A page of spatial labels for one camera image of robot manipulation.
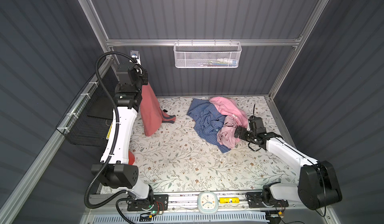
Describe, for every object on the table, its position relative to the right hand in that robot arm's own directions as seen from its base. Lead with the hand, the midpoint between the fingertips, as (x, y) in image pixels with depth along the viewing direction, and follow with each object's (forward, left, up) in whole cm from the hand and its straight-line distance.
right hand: (243, 134), depth 89 cm
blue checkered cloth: (+10, +21, 0) cm, 23 cm away
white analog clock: (-35, +23, -4) cm, 42 cm away
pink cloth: (+9, +4, +6) cm, 11 cm away
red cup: (-12, +67, -6) cm, 68 cm away
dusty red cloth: (+7, +53, +11) cm, 55 cm away
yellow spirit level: (-34, +12, -6) cm, 36 cm away
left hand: (+12, +56, +40) cm, 70 cm away
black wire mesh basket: (-5, +81, +21) cm, 84 cm away
